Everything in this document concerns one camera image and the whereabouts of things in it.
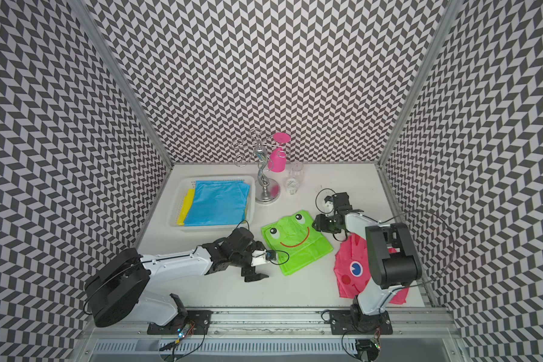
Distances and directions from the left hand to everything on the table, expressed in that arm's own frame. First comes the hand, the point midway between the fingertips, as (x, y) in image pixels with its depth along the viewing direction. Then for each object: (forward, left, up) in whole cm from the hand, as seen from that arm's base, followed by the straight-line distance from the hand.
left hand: (264, 262), depth 84 cm
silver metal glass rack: (+36, +1, -1) cm, 36 cm away
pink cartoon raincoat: (-2, -33, 0) cm, 33 cm away
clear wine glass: (+42, -13, +3) cm, 44 cm away
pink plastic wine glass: (+39, -5, +17) cm, 43 cm away
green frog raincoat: (+9, -13, -1) cm, 16 cm away
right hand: (+15, -22, -2) cm, 27 cm away
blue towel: (+24, +21, +5) cm, 32 cm away
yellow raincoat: (+22, +34, +5) cm, 41 cm away
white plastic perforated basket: (+30, +38, +8) cm, 49 cm away
